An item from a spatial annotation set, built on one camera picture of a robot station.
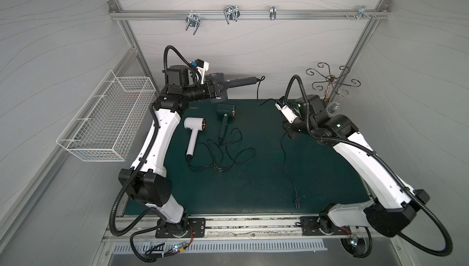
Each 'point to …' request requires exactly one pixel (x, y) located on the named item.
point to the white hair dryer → (195, 124)
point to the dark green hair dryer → (225, 111)
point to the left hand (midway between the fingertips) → (224, 86)
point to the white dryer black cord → (207, 154)
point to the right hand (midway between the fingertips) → (286, 120)
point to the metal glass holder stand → (331, 81)
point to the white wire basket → (100, 130)
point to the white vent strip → (220, 246)
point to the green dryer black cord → (228, 151)
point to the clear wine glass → (331, 108)
